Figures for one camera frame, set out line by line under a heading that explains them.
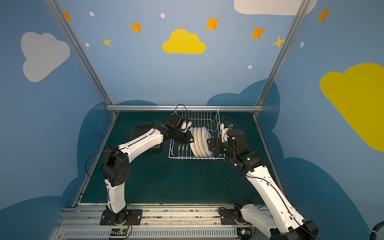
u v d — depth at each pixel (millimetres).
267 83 1023
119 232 732
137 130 1050
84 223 739
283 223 386
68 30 756
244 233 733
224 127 655
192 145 841
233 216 746
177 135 749
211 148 673
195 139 856
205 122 1146
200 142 853
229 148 602
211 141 653
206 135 892
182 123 739
